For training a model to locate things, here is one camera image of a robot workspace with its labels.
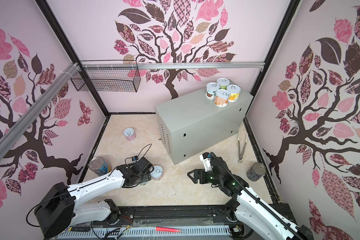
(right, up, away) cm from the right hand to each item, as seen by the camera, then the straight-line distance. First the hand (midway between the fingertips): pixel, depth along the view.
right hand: (193, 172), depth 76 cm
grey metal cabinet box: (-2, +25, -8) cm, 26 cm away
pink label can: (-42, +19, +24) cm, 52 cm away
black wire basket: (-55, +57, +19) cm, 81 cm away
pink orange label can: (-20, -3, +7) cm, 21 cm away
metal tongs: (+32, +5, +18) cm, 37 cm away
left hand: (-28, -6, +8) cm, 30 cm away
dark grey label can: (+35, 0, +3) cm, 35 cm away
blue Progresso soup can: (-52, +2, +4) cm, 52 cm away
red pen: (-12, -25, -6) cm, 29 cm away
